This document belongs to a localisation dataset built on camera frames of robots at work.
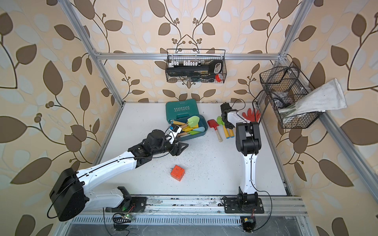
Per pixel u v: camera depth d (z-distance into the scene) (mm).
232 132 1016
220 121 1083
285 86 862
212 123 1052
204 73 848
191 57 909
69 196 406
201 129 1025
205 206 753
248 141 600
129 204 680
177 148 698
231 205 731
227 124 792
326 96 575
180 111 1087
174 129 678
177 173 805
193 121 1044
